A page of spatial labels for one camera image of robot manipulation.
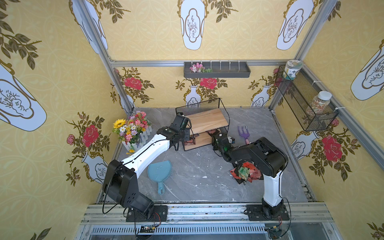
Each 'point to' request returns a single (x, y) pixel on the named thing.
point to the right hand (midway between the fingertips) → (214, 131)
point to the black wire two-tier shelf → (206, 119)
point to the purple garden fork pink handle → (245, 135)
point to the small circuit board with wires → (147, 228)
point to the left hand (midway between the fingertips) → (179, 132)
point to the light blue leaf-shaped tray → (159, 171)
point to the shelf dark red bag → (212, 132)
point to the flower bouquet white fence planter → (134, 132)
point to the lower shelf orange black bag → (190, 141)
